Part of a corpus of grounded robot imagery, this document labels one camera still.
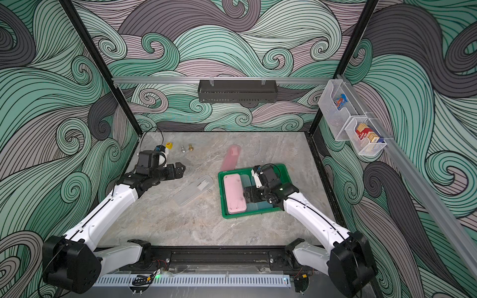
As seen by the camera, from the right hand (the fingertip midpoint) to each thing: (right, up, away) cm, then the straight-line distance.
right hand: (255, 192), depth 82 cm
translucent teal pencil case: (-3, +3, +13) cm, 14 cm away
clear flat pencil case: (-30, -2, +11) cm, 32 cm away
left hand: (-36, +12, 0) cm, 38 cm away
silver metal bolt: (-41, +19, +28) cm, 53 cm away
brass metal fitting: (-36, +20, +28) cm, 50 cm away
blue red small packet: (+40, +42, +1) cm, 57 cm away
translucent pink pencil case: (-11, +14, +25) cm, 31 cm away
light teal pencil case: (+4, -8, +6) cm, 10 cm away
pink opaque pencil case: (-9, -2, +5) cm, 10 cm away
